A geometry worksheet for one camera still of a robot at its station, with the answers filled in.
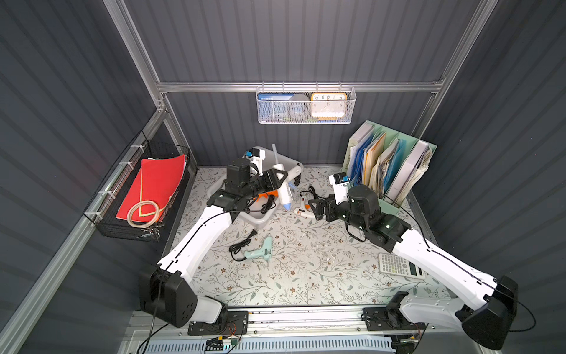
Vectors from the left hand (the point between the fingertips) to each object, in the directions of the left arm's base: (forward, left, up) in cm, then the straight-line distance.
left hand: (282, 174), depth 74 cm
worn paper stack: (+7, -52, -9) cm, 54 cm away
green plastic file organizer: (+19, -40, -9) cm, 45 cm away
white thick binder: (+19, -57, -6) cm, 61 cm away
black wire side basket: (-17, +43, -5) cm, 46 cm away
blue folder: (+21, -34, -19) cm, 45 cm away
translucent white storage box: (-4, +11, -20) cm, 23 cm away
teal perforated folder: (+16, -48, -11) cm, 52 cm away
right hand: (-6, -14, -4) cm, 16 cm away
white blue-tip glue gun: (-4, 0, -2) cm, 5 cm away
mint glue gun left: (-15, +7, -30) cm, 34 cm away
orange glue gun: (-10, +3, +3) cm, 11 cm away
